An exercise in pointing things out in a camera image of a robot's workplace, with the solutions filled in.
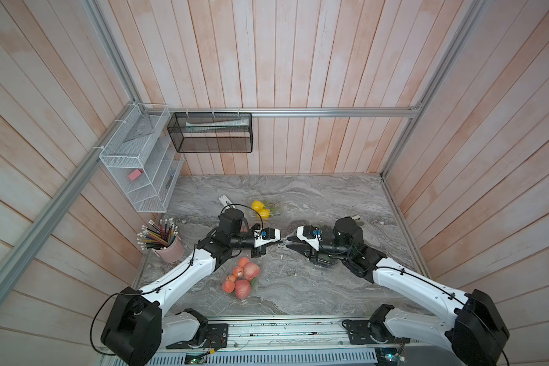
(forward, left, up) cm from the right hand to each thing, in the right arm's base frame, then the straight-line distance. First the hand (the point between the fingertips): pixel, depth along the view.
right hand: (288, 239), depth 73 cm
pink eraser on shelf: (+21, +56, +9) cm, 61 cm away
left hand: (+1, +3, -2) cm, 4 cm away
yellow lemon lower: (+23, +10, -17) cm, 30 cm away
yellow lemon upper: (+25, +13, -15) cm, 32 cm away
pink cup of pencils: (+5, +47, -10) cm, 49 cm away
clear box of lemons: (+26, +8, -18) cm, 33 cm away
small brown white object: (+22, -33, -20) cm, 45 cm away
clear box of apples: (-7, +17, -18) cm, 26 cm away
